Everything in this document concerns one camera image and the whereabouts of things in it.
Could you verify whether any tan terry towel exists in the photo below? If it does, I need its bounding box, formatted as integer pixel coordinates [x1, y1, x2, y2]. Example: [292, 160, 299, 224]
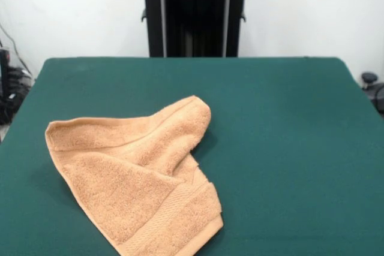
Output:
[44, 95, 224, 256]

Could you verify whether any dark green table cloth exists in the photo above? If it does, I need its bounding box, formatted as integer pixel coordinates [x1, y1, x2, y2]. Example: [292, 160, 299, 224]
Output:
[0, 56, 384, 256]

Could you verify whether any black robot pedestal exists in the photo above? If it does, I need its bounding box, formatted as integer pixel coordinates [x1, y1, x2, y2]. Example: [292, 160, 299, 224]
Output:
[131, 0, 259, 58]

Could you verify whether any grey cable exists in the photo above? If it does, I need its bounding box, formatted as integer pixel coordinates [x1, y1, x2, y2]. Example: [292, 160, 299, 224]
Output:
[0, 24, 32, 76]

